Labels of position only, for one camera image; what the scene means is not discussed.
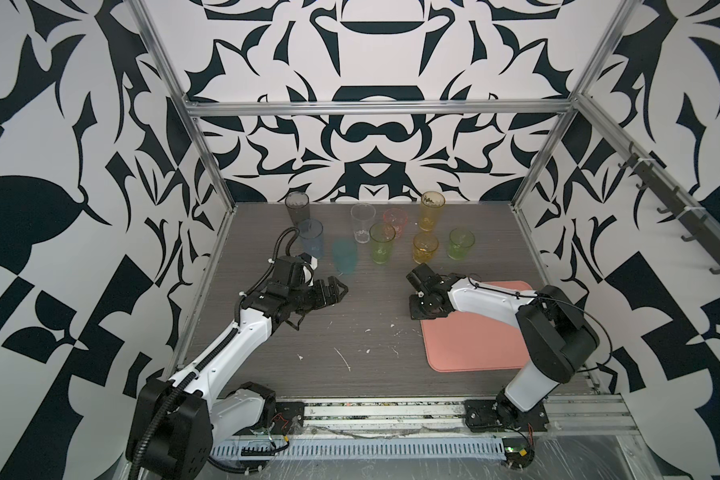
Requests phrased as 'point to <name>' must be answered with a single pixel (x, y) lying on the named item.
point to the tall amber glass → (431, 203)
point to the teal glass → (345, 255)
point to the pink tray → (466, 343)
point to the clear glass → (362, 216)
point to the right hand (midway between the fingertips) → (417, 310)
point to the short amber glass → (424, 245)
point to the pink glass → (396, 217)
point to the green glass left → (381, 237)
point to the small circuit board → (517, 452)
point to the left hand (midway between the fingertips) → (337, 288)
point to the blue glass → (311, 232)
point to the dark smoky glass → (298, 205)
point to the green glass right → (460, 239)
